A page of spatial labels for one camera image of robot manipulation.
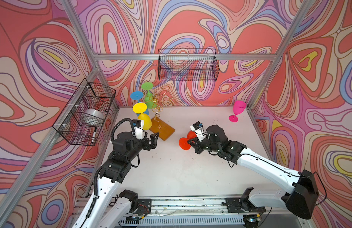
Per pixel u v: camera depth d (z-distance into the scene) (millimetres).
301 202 381
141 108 738
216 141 566
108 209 448
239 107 1008
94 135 725
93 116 696
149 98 822
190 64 965
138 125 566
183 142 763
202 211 733
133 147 537
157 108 908
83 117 701
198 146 656
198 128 644
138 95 803
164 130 1021
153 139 615
